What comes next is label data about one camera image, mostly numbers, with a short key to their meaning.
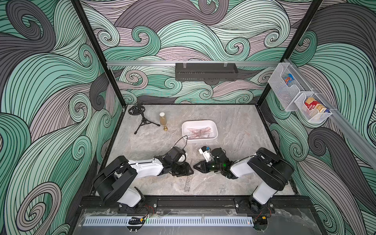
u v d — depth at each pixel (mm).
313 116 632
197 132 1033
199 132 1020
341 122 577
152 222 729
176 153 692
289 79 835
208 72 952
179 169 733
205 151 815
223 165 718
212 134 1012
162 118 1025
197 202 762
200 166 812
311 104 660
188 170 774
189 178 827
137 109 852
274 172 457
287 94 817
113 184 426
